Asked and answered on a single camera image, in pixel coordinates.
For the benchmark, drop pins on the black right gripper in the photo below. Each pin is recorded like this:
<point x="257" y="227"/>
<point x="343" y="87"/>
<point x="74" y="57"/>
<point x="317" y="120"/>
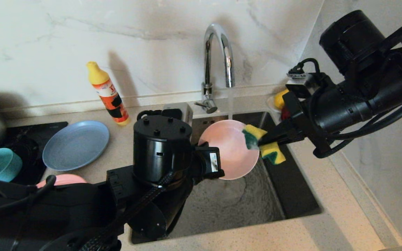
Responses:
<point x="344" y="108"/>

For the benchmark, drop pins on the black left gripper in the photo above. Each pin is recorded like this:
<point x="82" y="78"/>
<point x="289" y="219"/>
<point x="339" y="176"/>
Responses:
<point x="159" y="150"/>

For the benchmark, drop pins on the yellow green sponge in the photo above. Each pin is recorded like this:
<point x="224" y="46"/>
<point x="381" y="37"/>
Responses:
<point x="272" y="153"/>

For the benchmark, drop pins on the pale pink bowl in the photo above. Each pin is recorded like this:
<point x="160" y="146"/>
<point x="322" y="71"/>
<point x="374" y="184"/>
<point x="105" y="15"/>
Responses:
<point x="229" y="146"/>

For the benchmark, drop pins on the orange detergent bottle yellow cap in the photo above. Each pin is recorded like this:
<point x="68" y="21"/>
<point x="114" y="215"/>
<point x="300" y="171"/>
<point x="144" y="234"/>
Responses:
<point x="110" y="99"/>

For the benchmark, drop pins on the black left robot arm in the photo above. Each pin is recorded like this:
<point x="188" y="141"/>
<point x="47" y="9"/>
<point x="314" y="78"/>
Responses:
<point x="65" y="209"/>

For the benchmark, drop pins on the stainless steel sink basin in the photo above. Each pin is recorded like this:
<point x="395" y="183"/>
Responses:
<point x="222" y="209"/>

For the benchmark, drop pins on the dark red apple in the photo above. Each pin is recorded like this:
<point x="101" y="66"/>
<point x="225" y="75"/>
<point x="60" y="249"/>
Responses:
<point x="284" y="113"/>

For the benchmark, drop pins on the small white dish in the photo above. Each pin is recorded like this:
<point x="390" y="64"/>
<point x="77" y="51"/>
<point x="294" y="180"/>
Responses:
<point x="270" y="103"/>

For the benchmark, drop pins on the yellow pear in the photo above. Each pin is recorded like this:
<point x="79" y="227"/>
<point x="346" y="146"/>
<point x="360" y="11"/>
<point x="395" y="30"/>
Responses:
<point x="279" y="99"/>

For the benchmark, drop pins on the chrome gooseneck faucet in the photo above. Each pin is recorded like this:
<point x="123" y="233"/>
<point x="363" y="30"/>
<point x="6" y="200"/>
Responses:
<point x="207" y="69"/>

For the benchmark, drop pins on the grey-blue plate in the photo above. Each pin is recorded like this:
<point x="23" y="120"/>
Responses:
<point x="75" y="144"/>

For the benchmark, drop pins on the pink plate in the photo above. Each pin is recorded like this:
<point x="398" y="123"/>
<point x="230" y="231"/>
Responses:
<point x="65" y="179"/>

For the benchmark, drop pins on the black induction cooktop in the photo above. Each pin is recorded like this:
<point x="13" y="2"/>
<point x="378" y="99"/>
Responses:
<point x="47" y="130"/>

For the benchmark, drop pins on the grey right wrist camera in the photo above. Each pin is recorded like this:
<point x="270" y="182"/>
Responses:
<point x="302" y="85"/>

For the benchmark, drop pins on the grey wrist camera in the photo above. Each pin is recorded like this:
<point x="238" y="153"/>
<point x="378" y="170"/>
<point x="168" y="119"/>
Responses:
<point x="302" y="85"/>
<point x="178" y="111"/>

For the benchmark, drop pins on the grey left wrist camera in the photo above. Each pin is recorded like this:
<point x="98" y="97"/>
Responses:
<point x="178" y="111"/>

